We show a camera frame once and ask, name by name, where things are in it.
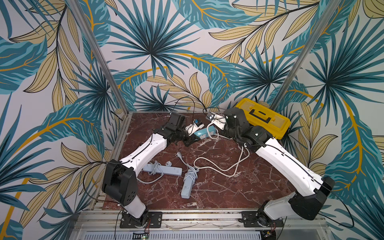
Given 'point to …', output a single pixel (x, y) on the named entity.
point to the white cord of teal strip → (221, 170)
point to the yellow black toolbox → (275, 123)
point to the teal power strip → (204, 133)
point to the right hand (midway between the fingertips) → (226, 116)
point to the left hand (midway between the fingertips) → (196, 138)
